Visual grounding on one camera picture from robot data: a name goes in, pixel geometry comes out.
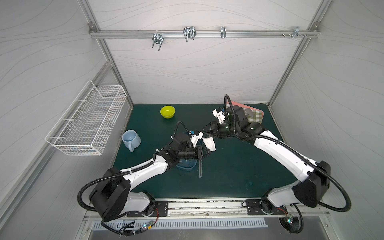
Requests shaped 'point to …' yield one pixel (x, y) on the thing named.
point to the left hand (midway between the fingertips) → (212, 154)
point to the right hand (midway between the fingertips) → (202, 130)
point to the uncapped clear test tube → (200, 168)
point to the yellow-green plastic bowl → (167, 111)
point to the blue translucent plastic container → (186, 164)
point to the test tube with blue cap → (208, 152)
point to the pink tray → (236, 103)
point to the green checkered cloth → (257, 118)
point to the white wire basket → (86, 127)
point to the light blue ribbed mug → (131, 139)
